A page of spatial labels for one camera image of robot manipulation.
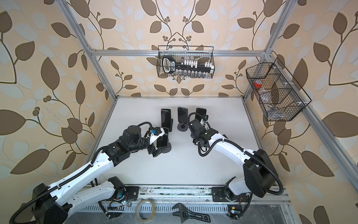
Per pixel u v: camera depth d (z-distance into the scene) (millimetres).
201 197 737
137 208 678
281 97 732
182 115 1083
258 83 868
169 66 845
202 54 911
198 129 649
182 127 1019
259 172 419
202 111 905
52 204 381
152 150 641
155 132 608
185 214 682
